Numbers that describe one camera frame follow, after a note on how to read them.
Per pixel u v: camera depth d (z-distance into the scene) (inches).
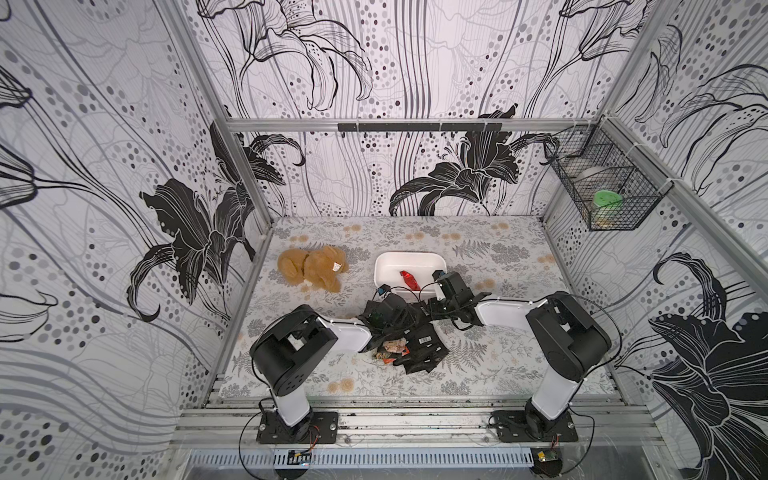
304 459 28.2
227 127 35.4
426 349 32.6
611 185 31.4
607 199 30.9
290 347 19.4
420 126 35.7
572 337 18.9
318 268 36.4
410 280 37.9
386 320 27.8
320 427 28.9
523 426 25.9
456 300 29.1
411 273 37.9
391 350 32.8
